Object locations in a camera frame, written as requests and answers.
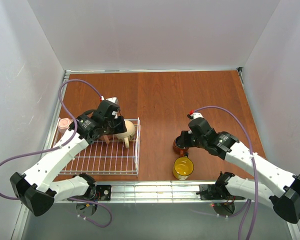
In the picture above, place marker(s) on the white wire dish rack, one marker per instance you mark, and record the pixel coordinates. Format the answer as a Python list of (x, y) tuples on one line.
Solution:
[(113, 158)]

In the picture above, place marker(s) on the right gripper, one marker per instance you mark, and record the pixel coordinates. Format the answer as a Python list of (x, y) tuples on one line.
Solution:
[(185, 138)]

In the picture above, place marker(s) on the aluminium frame rail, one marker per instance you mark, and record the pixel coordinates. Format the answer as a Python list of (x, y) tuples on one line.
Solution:
[(141, 92)]

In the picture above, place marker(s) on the beige ceramic mug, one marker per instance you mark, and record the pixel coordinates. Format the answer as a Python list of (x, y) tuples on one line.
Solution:
[(125, 137)]

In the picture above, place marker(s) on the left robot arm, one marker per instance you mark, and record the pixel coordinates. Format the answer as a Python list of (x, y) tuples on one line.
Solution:
[(36, 187)]

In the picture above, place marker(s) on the yellow enamel mug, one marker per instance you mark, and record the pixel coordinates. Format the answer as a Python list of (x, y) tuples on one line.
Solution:
[(183, 167)]

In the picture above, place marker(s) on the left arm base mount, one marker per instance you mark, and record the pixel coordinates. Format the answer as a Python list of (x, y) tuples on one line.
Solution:
[(102, 192)]

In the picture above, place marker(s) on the pink faceted mug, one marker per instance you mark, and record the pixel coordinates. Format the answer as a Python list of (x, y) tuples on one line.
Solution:
[(63, 125)]

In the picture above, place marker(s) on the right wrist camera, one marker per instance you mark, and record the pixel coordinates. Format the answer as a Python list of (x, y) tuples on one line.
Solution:
[(194, 115)]

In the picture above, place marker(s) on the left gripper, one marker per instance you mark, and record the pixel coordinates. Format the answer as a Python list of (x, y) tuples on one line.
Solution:
[(119, 125)]

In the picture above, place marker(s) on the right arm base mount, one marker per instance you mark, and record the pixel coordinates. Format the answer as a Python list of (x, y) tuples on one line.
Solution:
[(214, 192)]

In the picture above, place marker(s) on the white and pink mug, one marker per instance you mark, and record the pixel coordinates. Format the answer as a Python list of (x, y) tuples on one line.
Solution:
[(107, 138)]

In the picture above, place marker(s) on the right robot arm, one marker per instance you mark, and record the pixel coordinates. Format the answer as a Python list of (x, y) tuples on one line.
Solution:
[(272, 186)]

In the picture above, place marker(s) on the brown mug black interior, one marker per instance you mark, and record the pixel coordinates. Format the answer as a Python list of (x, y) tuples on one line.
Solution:
[(179, 150)]

